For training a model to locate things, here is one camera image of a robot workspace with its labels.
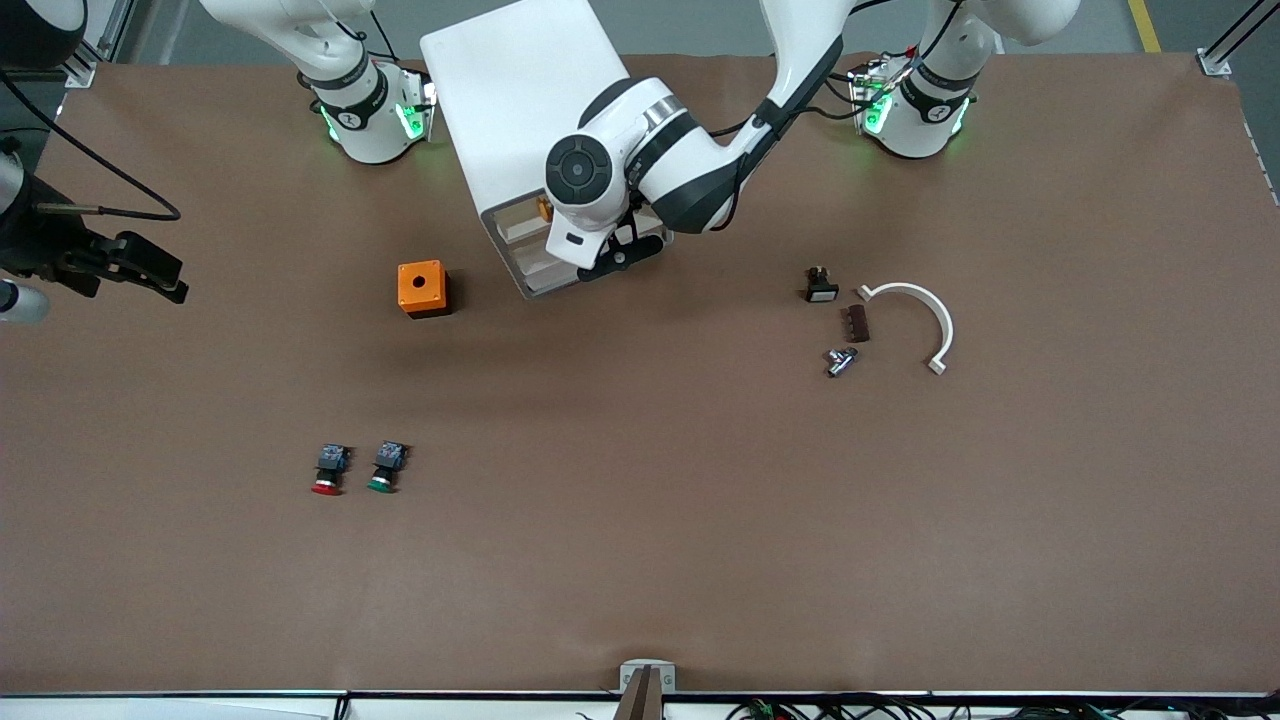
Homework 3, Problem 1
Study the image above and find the red mushroom push button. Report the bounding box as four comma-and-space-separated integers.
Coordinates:
310, 443, 354, 497

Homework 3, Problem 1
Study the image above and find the green mushroom push button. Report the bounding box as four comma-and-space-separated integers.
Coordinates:
365, 440, 410, 495

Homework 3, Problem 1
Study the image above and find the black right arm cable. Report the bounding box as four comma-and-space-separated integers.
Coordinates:
0, 68, 185, 223

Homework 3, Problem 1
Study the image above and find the aluminium frame profile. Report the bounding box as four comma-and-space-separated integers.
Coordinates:
1194, 0, 1280, 79
58, 0, 136, 91

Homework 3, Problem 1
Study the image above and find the orange button enclosure box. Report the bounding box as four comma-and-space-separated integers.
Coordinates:
396, 259, 452, 320

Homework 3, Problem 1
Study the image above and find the black base cable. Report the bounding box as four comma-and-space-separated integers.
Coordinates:
700, 40, 921, 141

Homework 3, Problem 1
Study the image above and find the white curved plastic bracket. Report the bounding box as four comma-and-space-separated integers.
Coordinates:
856, 281, 956, 377

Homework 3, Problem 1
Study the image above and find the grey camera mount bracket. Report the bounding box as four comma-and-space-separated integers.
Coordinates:
618, 658, 678, 720

